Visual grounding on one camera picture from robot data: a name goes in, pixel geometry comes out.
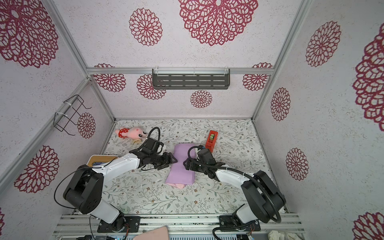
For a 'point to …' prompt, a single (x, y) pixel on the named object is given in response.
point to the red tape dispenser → (211, 140)
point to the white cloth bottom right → (275, 235)
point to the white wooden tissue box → (98, 160)
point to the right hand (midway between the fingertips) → (187, 162)
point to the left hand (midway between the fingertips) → (173, 165)
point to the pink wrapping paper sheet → (178, 173)
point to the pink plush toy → (132, 132)
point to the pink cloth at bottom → (161, 233)
